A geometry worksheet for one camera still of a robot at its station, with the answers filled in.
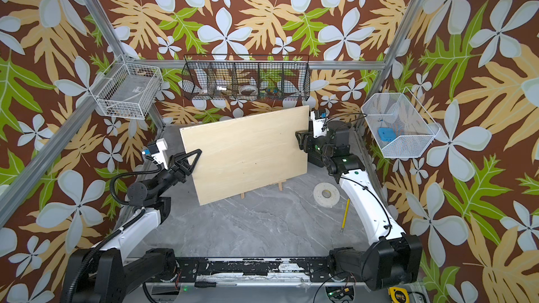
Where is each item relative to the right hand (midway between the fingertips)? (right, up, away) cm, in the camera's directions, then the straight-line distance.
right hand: (303, 131), depth 78 cm
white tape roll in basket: (-23, +21, +21) cm, 37 cm away
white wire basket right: (+41, +2, +6) cm, 42 cm away
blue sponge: (+34, -1, +5) cm, 34 cm away
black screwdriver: (-35, -54, -6) cm, 65 cm away
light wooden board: (-22, -8, -11) cm, 26 cm away
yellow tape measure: (+30, -55, -10) cm, 63 cm away
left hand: (-34, -8, -13) cm, 38 cm away
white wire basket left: (-71, +17, +7) cm, 73 cm away
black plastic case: (+9, -12, +21) cm, 26 cm away
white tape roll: (+13, -28, +16) cm, 35 cm away
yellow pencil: (+20, -35, +10) cm, 42 cm away
